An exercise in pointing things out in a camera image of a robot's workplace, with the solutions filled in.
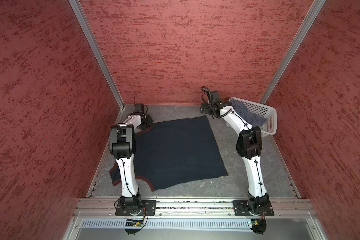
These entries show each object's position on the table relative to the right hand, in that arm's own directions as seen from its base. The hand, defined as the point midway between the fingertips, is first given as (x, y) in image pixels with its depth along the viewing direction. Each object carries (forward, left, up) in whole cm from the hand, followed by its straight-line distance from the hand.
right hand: (205, 111), depth 102 cm
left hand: (-3, +39, -10) cm, 40 cm away
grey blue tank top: (-2, -29, -3) cm, 29 cm away
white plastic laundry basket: (-9, -45, -8) cm, 47 cm away
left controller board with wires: (-61, +43, -14) cm, 76 cm away
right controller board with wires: (-65, -20, -14) cm, 69 cm away
